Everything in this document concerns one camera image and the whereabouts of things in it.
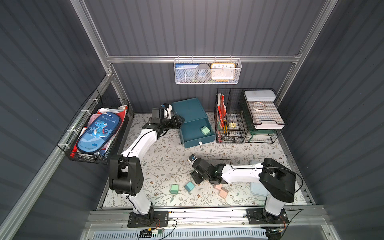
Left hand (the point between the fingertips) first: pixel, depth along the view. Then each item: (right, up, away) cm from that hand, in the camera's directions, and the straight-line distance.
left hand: (182, 120), depth 88 cm
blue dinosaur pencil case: (-34, -6, -23) cm, 42 cm away
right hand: (+9, -29, -1) cm, 30 cm away
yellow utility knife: (+30, -3, +23) cm, 38 cm away
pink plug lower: (+23, -40, -8) cm, 47 cm away
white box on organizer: (+53, +18, +14) cm, 58 cm away
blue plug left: (+5, -37, -5) cm, 38 cm away
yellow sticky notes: (+37, -2, +24) cm, 44 cm away
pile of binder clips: (+26, -11, +13) cm, 31 cm away
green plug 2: (-4, -39, -5) cm, 39 cm away
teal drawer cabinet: (+8, +1, -1) cm, 8 cm away
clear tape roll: (+50, +10, +8) cm, 51 cm away
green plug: (+14, -6, +1) cm, 15 cm away
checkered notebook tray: (+52, +4, +3) cm, 52 cm away
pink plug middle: (+21, -37, -5) cm, 43 cm away
